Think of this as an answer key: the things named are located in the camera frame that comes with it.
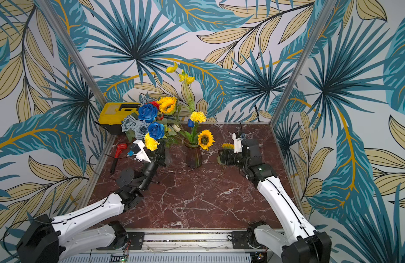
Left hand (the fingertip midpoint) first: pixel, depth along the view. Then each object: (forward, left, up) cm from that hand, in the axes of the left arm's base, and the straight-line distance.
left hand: (165, 142), depth 67 cm
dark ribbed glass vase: (+13, -10, -31) cm, 35 cm away
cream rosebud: (+11, -2, -3) cm, 11 cm away
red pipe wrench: (+20, +38, -31) cm, 53 cm away
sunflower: (+19, -31, -27) cm, 45 cm away
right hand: (+4, -27, -10) cm, 29 cm away
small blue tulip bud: (+15, -9, -4) cm, 18 cm away
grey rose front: (+6, +11, +2) cm, 12 cm away
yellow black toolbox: (+34, +40, -16) cm, 55 cm away
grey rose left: (+9, +18, +2) cm, 20 cm away
